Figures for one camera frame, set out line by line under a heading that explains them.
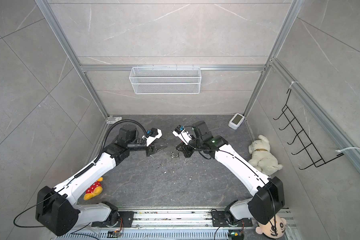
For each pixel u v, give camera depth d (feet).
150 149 2.12
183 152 2.12
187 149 2.15
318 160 1.90
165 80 3.30
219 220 2.38
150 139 2.02
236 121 3.67
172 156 2.58
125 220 2.40
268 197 1.28
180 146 2.28
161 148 2.29
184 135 2.17
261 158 2.82
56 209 1.27
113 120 3.78
